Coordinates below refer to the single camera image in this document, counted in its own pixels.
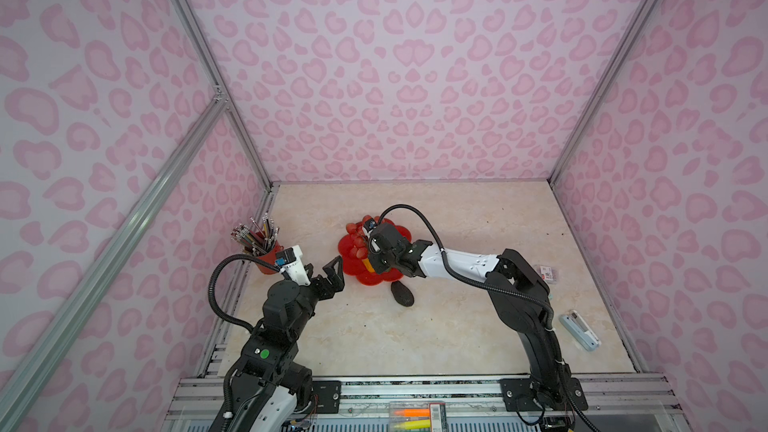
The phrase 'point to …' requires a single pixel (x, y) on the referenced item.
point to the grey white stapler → (580, 330)
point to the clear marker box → (418, 416)
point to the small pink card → (546, 273)
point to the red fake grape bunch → (360, 246)
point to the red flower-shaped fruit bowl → (356, 266)
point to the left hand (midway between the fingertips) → (328, 257)
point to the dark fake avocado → (401, 293)
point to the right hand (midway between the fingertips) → (374, 250)
